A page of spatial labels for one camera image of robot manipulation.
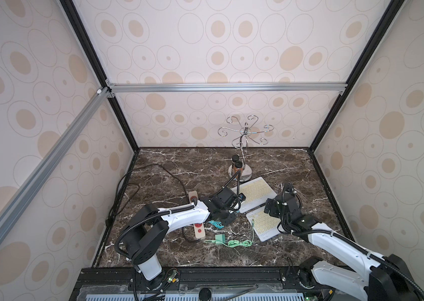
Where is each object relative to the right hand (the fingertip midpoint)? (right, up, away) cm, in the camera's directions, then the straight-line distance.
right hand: (281, 203), depth 87 cm
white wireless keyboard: (-7, -11, +1) cm, 13 cm away
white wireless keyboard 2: (-9, +4, +11) cm, 15 cm away
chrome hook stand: (-18, +33, -3) cm, 37 cm away
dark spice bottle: (-20, +22, +13) cm, 32 cm away
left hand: (-21, -5, -1) cm, 22 cm away
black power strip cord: (-76, +15, +23) cm, 81 cm away
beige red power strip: (-38, -11, -2) cm, 40 cm away
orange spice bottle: (-19, +17, +9) cm, 27 cm away
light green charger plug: (-28, -14, -5) cm, 32 cm away
